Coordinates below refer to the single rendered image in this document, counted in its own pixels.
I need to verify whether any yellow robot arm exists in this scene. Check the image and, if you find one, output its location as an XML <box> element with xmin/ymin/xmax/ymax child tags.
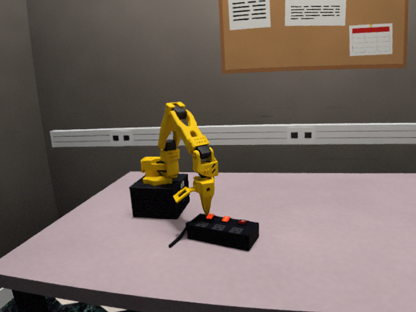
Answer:
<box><xmin>142</xmin><ymin>102</ymin><xmax>218</xmax><ymax>186</ymax></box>

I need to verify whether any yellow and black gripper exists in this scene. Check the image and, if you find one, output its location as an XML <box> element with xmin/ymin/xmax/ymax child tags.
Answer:
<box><xmin>174</xmin><ymin>175</ymin><xmax>215</xmax><ymax>216</ymax></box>

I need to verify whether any black power strip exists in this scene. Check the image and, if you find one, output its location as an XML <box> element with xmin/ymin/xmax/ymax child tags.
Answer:
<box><xmin>168</xmin><ymin>213</ymin><xmax>259</xmax><ymax>251</ymax></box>

